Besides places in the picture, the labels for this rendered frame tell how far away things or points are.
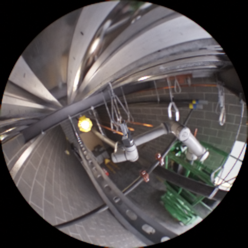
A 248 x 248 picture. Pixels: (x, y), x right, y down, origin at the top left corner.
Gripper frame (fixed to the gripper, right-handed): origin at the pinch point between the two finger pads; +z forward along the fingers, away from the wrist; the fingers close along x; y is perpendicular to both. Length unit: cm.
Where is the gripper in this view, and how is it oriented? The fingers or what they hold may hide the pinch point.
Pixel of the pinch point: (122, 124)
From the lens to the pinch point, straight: 61.6
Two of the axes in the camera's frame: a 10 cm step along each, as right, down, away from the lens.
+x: -1.0, 3.9, -9.2
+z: -2.8, -8.9, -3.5
